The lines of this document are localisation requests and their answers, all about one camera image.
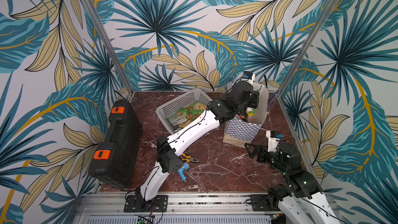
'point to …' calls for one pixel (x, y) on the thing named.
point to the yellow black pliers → (189, 158)
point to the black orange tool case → (115, 162)
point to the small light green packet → (251, 111)
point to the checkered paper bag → (240, 133)
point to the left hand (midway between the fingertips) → (258, 94)
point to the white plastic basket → (181, 101)
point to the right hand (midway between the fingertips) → (252, 145)
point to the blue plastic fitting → (181, 171)
